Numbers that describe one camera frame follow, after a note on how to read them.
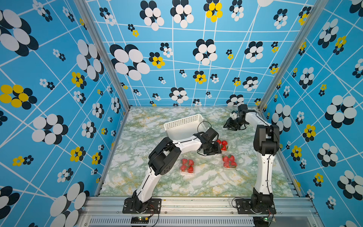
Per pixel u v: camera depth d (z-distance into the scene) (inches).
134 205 25.3
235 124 37.1
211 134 29.7
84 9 27.4
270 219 26.4
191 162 34.1
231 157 34.7
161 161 21.1
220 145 37.1
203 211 28.6
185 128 41.7
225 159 34.3
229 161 34.9
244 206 28.6
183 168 33.4
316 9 26.9
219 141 37.8
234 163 34.1
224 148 36.6
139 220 28.4
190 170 32.5
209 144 29.5
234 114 40.0
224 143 37.8
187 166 34.4
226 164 33.6
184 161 34.1
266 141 24.4
